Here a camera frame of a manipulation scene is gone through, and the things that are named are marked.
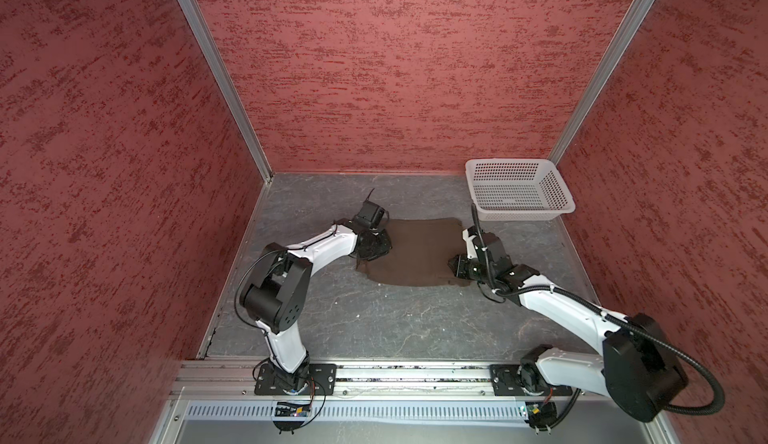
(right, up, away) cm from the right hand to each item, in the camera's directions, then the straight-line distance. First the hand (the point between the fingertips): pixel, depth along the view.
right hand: (447, 268), depth 86 cm
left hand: (-18, +3, +6) cm, 19 cm away
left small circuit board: (-43, -32, -14) cm, 55 cm away
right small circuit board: (+20, -33, -15) cm, 41 cm away
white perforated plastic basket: (+35, +25, +31) cm, 53 cm away
